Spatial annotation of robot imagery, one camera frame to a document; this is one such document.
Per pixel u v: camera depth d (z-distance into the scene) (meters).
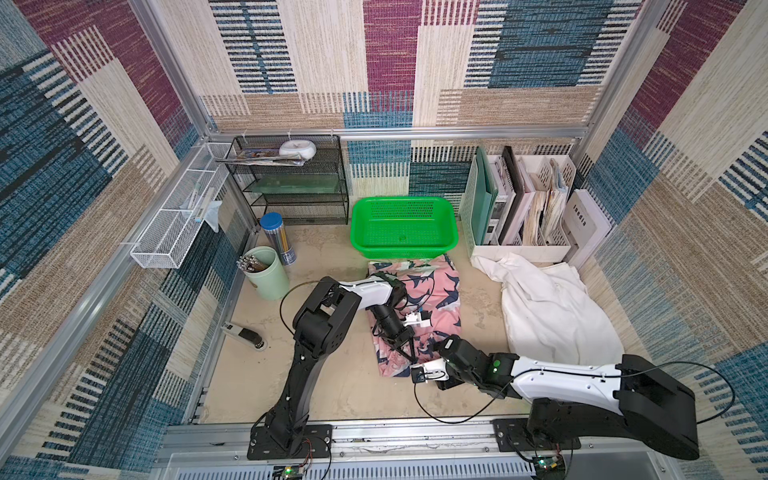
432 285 0.99
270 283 0.91
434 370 0.71
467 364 0.63
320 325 0.57
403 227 1.19
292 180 0.99
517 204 0.90
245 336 0.87
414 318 0.87
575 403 0.50
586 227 0.94
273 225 0.94
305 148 0.89
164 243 0.90
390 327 0.83
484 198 0.87
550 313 0.93
